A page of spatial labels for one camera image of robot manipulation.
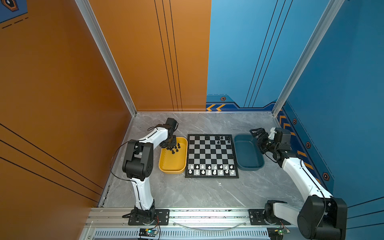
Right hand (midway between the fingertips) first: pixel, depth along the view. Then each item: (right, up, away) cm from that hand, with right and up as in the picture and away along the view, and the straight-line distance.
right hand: (251, 135), depth 84 cm
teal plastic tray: (+4, -15, +13) cm, 20 cm away
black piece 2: (-14, -3, +18) cm, 23 cm away
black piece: (-13, -6, +16) cm, 21 cm away
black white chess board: (-22, -14, +10) cm, 28 cm away
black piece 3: (-16, -6, +16) cm, 23 cm away
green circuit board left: (-54, -46, -13) cm, 72 cm away
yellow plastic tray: (-43, -18, +8) cm, 48 cm away
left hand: (-49, -6, +15) cm, 51 cm away
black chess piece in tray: (-46, -12, +13) cm, 49 cm away
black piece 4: (-17, -2, +18) cm, 25 cm away
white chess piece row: (-22, -20, +2) cm, 30 cm away
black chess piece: (-8, -4, +18) cm, 20 cm away
